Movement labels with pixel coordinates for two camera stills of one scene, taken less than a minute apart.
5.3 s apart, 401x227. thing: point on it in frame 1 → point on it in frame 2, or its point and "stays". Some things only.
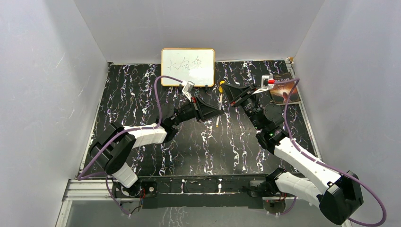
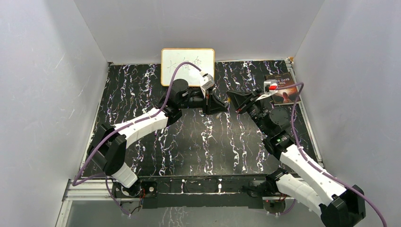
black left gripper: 203,111 → 210,104
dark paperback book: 281,92 stays
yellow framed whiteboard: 196,65 stays
